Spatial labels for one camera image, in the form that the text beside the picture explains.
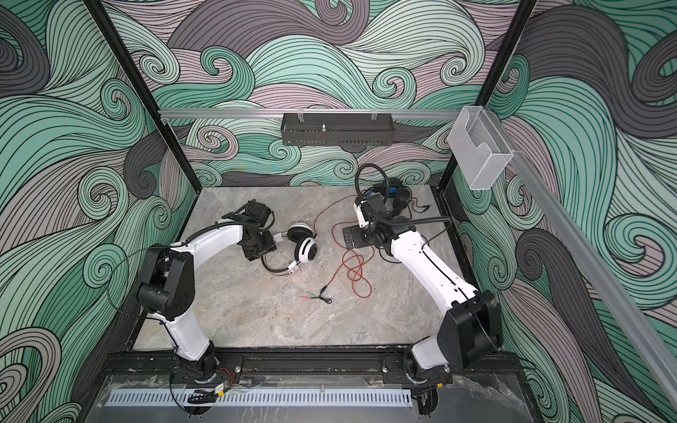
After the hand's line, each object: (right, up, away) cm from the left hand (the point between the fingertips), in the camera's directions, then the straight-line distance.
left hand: (270, 248), depth 93 cm
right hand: (+31, +6, -10) cm, 34 cm away
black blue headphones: (+50, +23, +20) cm, 58 cm away
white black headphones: (+13, +1, -3) cm, 14 cm away
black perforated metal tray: (+24, +44, +2) cm, 50 cm away
